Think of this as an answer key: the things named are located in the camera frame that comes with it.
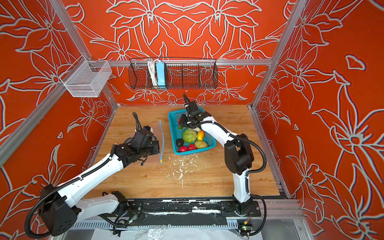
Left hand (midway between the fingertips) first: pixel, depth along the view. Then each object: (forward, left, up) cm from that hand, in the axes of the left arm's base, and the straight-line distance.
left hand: (160, 144), depth 79 cm
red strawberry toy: (+4, -12, -10) cm, 16 cm away
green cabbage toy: (+12, -15, -8) cm, 21 cm away
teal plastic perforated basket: (+16, -6, -13) cm, 22 cm away
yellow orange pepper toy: (+15, -23, -11) cm, 30 cm away
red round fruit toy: (+5, -17, -10) cm, 21 cm away
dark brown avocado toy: (+7, -9, -9) cm, 15 cm away
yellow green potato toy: (+8, -23, -11) cm, 26 cm away
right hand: (+17, -8, 0) cm, 19 cm away
